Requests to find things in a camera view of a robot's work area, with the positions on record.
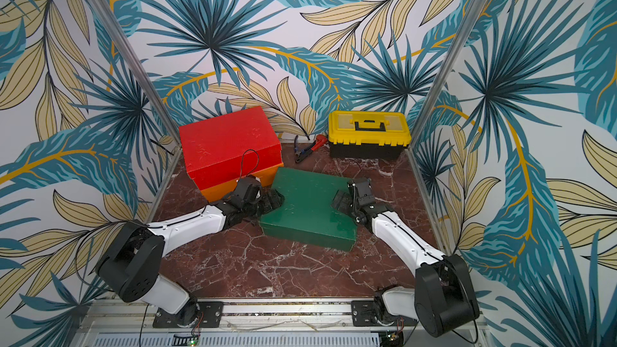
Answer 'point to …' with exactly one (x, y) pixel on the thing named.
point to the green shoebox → (307, 212)
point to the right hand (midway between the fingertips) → (344, 203)
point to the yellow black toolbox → (368, 134)
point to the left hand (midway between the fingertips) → (277, 206)
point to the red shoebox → (230, 147)
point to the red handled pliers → (320, 140)
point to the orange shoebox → (267, 177)
